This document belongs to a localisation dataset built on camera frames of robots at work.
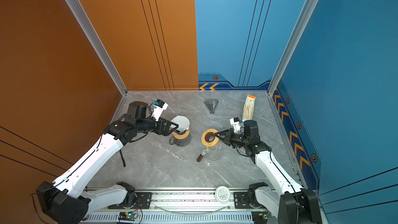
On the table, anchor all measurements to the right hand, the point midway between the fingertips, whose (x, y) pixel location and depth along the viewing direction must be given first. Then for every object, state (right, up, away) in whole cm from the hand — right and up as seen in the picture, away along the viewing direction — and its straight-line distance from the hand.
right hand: (215, 136), depth 77 cm
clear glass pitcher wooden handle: (-1, -12, +10) cm, 16 cm away
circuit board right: (+21, -36, -6) cm, 42 cm away
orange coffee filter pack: (+23, +13, +22) cm, 35 cm away
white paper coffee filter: (-17, +6, +7) cm, 19 cm away
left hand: (-21, +7, -3) cm, 22 cm away
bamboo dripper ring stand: (-18, -2, +7) cm, 19 cm away
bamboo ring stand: (-1, -3, -2) cm, 4 cm away
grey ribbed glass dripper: (-1, +16, +34) cm, 37 cm away
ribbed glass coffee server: (-17, -6, +11) cm, 21 cm away
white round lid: (+3, -25, -7) cm, 26 cm away
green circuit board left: (-41, -36, -6) cm, 55 cm away
